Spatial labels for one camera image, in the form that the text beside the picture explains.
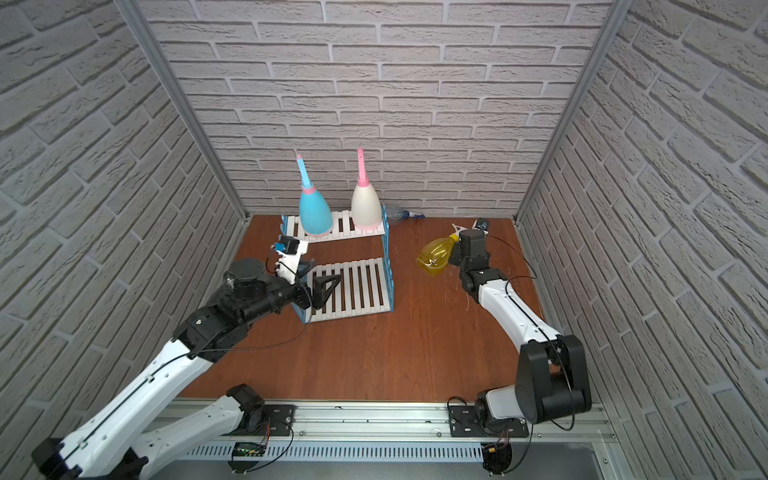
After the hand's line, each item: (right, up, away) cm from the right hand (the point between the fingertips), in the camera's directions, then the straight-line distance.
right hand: (455, 242), depth 88 cm
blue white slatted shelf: (-28, -15, +9) cm, 33 cm away
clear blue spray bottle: (-18, +12, +29) cm, 36 cm away
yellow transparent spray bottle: (-6, -4, 0) cm, 8 cm away
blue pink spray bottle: (-39, +6, -14) cm, 42 cm away
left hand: (-35, -5, -22) cm, 41 cm away
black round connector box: (+6, -51, -18) cm, 55 cm away
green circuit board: (-54, -51, -17) cm, 76 cm away
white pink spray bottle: (-26, +8, -13) cm, 30 cm away
